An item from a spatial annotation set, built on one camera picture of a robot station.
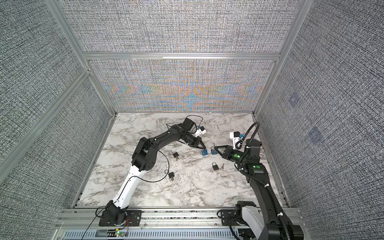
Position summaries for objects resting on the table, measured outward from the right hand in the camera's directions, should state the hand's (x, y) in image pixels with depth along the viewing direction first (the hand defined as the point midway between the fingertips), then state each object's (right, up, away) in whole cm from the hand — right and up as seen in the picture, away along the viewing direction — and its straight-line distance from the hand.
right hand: (215, 147), depth 77 cm
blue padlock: (-4, -6, +18) cm, 19 cm away
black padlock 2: (-22, -8, +20) cm, 31 cm away
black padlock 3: (-24, -18, +10) cm, 32 cm away
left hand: (-4, -3, +19) cm, 19 cm away
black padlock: (+2, -14, +15) cm, 21 cm away
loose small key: (+7, -14, +14) cm, 21 cm away
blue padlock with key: (+2, -5, +19) cm, 20 cm away
